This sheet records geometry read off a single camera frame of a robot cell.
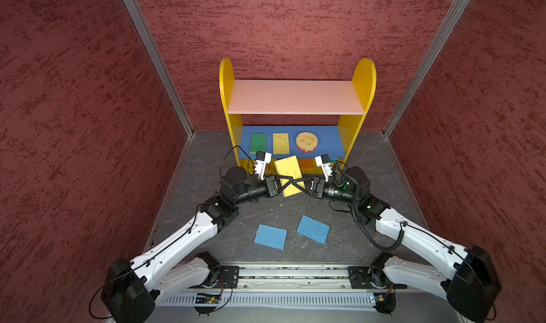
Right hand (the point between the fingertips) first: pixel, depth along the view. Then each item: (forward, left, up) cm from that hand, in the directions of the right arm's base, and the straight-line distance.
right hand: (293, 189), depth 68 cm
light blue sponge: (-7, +9, -25) cm, 28 cm away
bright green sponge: (+30, +14, -10) cm, 34 cm away
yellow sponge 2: (+30, +3, -10) cm, 32 cm away
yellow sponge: (+5, +1, +6) cm, 8 cm away
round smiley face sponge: (+29, -8, -9) cm, 31 cm away
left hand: (0, 0, +2) cm, 2 cm away
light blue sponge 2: (-4, -9, -26) cm, 28 cm away
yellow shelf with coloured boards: (+55, -13, -18) cm, 59 cm away
